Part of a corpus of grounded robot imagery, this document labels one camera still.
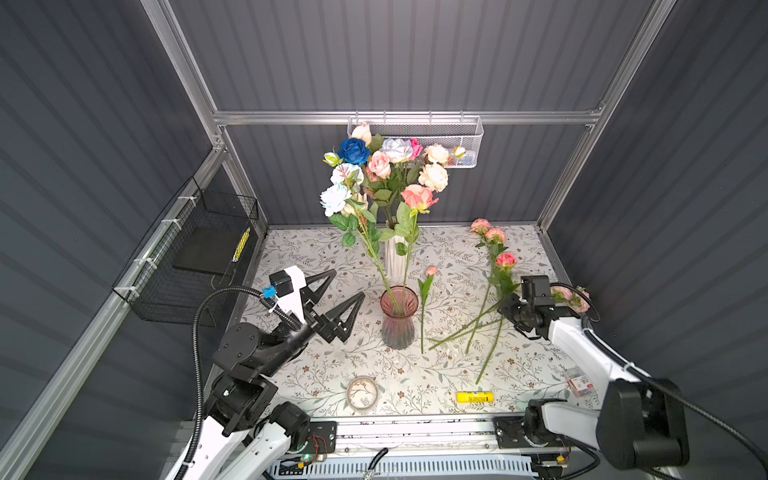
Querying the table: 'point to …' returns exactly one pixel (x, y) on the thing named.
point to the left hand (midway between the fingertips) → (350, 284)
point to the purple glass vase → (398, 305)
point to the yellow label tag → (471, 397)
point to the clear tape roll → (363, 393)
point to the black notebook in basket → (210, 249)
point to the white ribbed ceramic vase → (395, 264)
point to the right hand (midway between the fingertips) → (508, 308)
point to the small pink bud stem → (425, 289)
